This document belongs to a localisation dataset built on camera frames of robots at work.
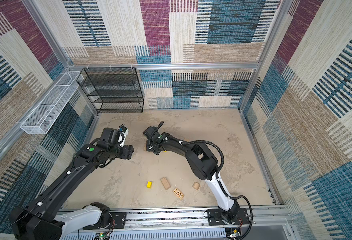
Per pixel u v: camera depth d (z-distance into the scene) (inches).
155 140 28.7
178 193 31.8
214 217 29.1
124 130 27.7
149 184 32.7
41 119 28.1
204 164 22.2
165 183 32.6
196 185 33.2
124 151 27.5
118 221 28.8
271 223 29.3
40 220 14.6
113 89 43.5
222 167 20.8
